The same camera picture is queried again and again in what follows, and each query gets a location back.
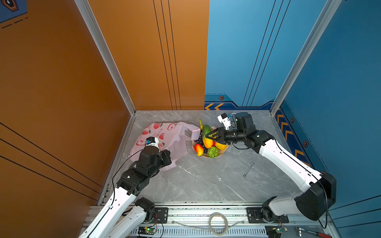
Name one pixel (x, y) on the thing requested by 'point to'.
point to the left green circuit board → (147, 230)
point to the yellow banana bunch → (220, 146)
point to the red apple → (214, 143)
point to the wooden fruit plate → (221, 152)
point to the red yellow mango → (199, 149)
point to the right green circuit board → (281, 229)
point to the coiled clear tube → (218, 224)
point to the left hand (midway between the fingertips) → (172, 150)
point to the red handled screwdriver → (322, 235)
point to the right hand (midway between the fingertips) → (209, 136)
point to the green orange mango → (208, 142)
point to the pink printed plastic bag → (173, 137)
